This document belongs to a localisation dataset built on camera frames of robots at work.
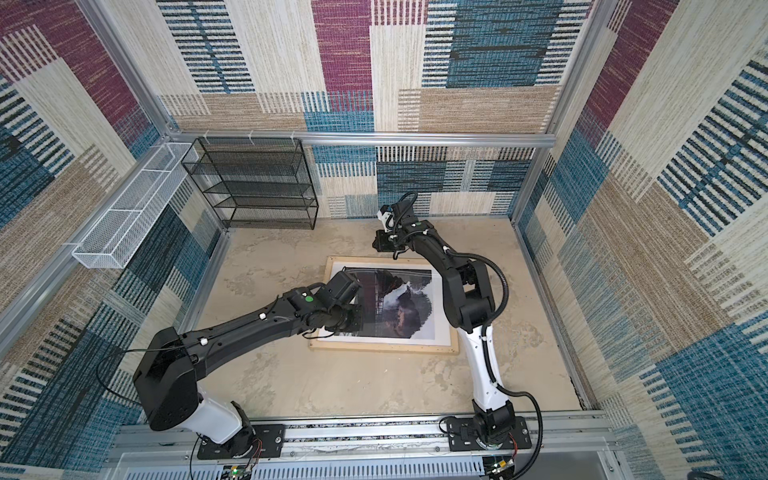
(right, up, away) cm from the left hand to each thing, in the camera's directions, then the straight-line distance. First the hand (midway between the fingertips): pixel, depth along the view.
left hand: (366, 318), depth 81 cm
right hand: (+2, +20, +19) cm, 27 cm away
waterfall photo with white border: (+11, +1, +15) cm, 18 cm away
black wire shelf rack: (-43, +43, +30) cm, 67 cm away
